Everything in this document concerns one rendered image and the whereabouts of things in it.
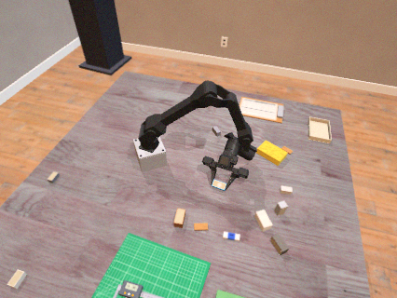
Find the yellow sponge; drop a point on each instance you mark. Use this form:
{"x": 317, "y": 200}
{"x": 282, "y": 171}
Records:
{"x": 271, "y": 152}

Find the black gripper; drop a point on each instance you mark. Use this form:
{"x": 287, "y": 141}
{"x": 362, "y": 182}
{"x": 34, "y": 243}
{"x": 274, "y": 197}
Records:
{"x": 235, "y": 172}

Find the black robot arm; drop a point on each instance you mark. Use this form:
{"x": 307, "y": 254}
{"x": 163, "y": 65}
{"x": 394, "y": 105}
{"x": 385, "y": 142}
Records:
{"x": 205, "y": 95}

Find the blue block with black label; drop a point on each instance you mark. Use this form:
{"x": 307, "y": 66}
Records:
{"x": 219, "y": 185}

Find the green cutting mat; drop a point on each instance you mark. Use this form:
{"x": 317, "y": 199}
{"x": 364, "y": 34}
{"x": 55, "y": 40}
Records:
{"x": 163, "y": 271}

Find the green rectangular block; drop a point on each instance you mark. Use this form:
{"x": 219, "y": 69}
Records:
{"x": 224, "y": 294}

